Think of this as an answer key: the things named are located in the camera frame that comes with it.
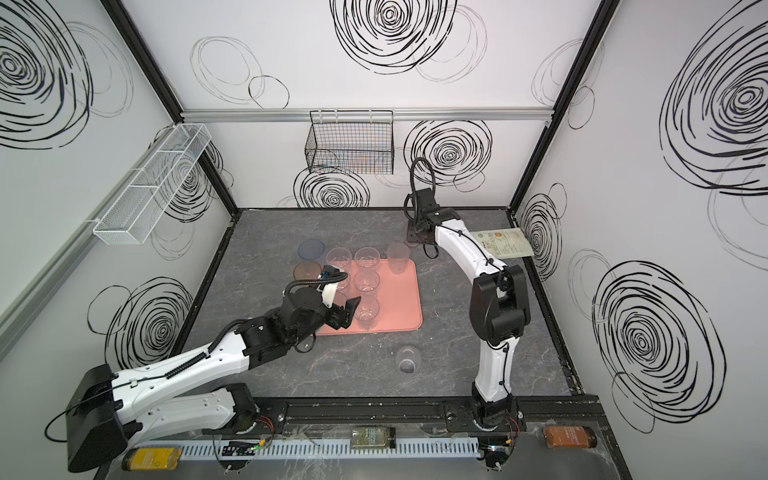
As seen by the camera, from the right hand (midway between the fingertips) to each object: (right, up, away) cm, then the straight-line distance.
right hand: (416, 233), depth 93 cm
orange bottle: (+33, -47, -26) cm, 63 cm away
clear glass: (-16, -8, +8) cm, 20 cm away
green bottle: (-12, -47, -26) cm, 55 cm away
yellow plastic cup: (-34, -12, -2) cm, 36 cm away
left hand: (-19, -15, -18) cm, 30 cm away
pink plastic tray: (-8, -21, +1) cm, 22 cm away
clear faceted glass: (-26, -8, +7) cm, 28 cm away
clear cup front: (-6, -7, +7) cm, 12 cm away
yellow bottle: (-61, -50, -28) cm, 84 cm away
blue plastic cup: (-33, -5, -2) cm, 33 cm away
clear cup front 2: (-3, -35, -11) cm, 37 cm away
